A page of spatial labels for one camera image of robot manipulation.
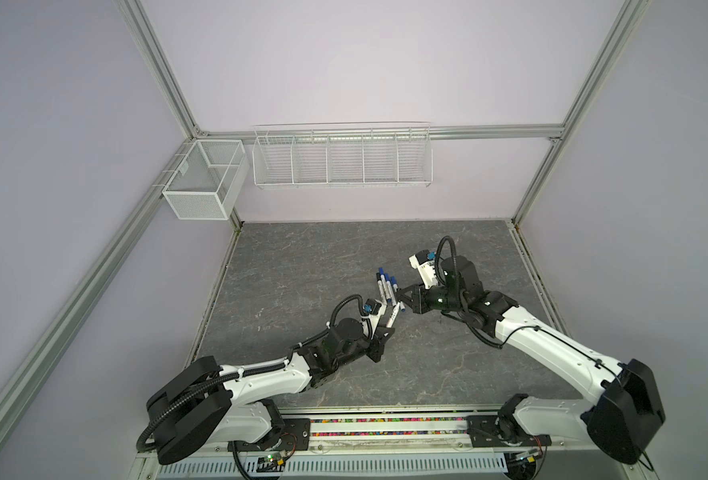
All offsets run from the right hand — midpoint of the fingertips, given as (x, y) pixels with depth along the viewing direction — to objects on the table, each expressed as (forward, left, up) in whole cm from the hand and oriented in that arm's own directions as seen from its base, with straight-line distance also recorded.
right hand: (398, 296), depth 77 cm
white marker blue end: (+16, -1, -19) cm, 25 cm away
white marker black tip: (+14, +4, -18) cm, 23 cm away
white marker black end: (-4, +1, -3) cm, 5 cm away
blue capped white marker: (+19, +3, -19) cm, 27 cm away
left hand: (-7, +2, -7) cm, 10 cm away
